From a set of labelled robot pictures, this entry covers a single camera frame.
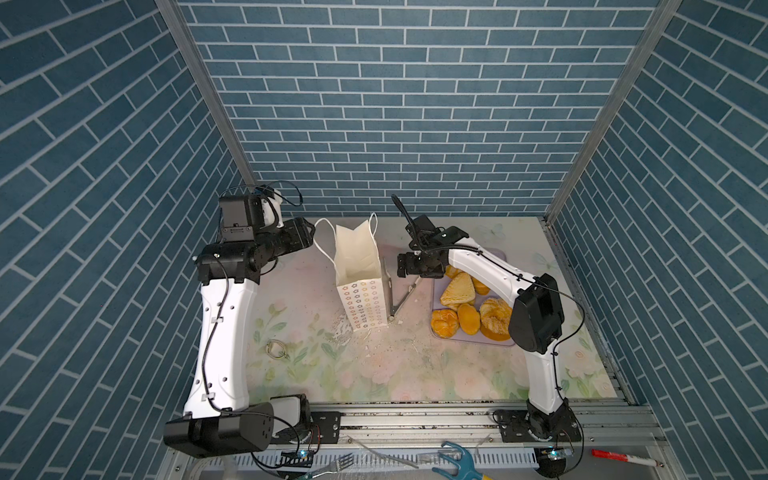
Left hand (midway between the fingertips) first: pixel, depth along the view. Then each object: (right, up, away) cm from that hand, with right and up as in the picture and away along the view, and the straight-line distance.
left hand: (306, 228), depth 69 cm
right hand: (+24, -12, +21) cm, 34 cm away
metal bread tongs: (+20, -25, +25) cm, 40 cm away
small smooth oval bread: (+43, -26, +20) cm, 54 cm away
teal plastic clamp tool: (+37, -55, -1) cm, 67 cm away
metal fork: (+8, -55, 0) cm, 56 cm away
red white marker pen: (+75, -54, 0) cm, 93 cm away
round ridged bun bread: (+35, -27, +18) cm, 48 cm away
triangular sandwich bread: (+41, -18, +23) cm, 50 cm away
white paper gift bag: (+8, -7, +23) cm, 26 cm away
